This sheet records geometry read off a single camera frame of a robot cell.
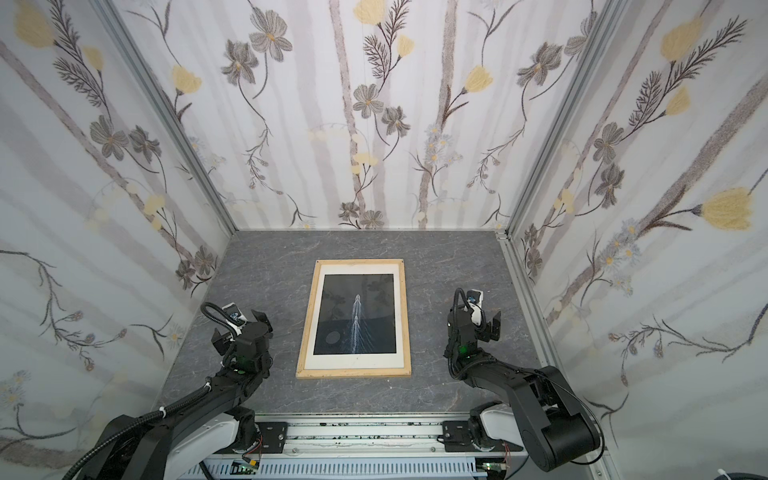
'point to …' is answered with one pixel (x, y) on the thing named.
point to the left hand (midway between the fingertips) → (233, 312)
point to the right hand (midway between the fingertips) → (478, 304)
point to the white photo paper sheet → (356, 315)
